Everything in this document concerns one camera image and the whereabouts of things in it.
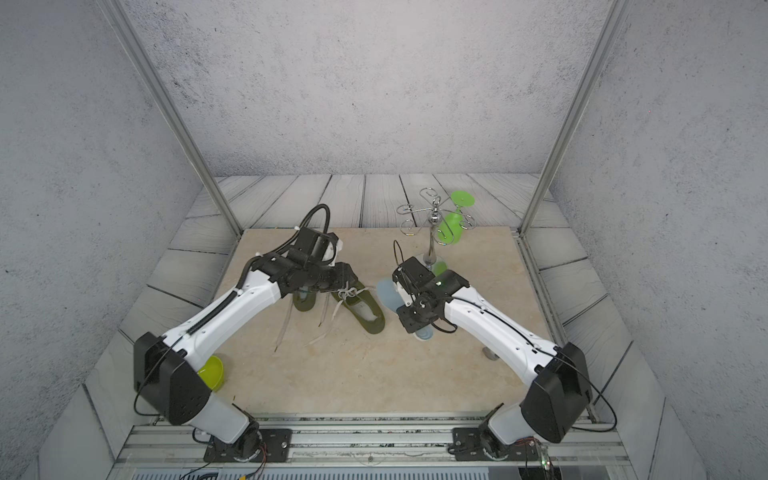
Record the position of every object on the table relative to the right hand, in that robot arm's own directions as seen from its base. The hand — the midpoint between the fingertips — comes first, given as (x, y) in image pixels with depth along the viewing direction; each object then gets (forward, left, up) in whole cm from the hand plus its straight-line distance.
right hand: (413, 319), depth 78 cm
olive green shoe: (+13, +32, -11) cm, 36 cm away
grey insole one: (+9, +6, -3) cm, 11 cm away
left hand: (+8, +15, +6) cm, 18 cm away
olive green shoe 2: (+11, +16, -13) cm, 23 cm away
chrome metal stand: (+26, -6, +12) cm, 30 cm away
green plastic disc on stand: (+21, -10, +12) cm, 27 cm away
